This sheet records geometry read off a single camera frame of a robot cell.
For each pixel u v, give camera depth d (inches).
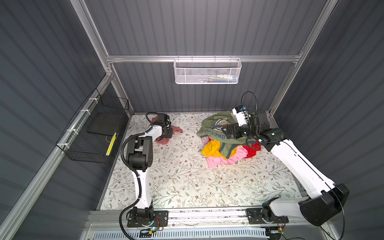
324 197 15.0
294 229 27.7
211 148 34.4
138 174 23.0
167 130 36.2
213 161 36.3
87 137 29.0
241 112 25.7
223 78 35.9
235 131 25.8
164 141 39.6
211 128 37.4
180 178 34.2
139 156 22.5
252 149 36.8
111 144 27.3
